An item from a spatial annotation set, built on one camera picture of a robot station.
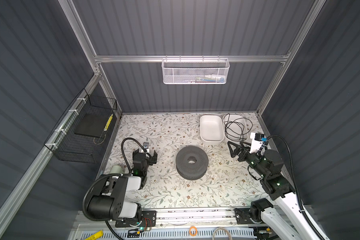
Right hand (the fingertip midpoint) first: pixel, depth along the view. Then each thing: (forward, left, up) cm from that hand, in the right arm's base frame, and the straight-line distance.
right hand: (236, 143), depth 71 cm
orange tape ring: (-33, +20, -26) cm, 46 cm away
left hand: (+7, +50, -18) cm, 54 cm away
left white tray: (+30, +6, -26) cm, 40 cm away
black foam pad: (+9, +71, +6) cm, 72 cm away
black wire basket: (+3, +77, +4) cm, 77 cm away
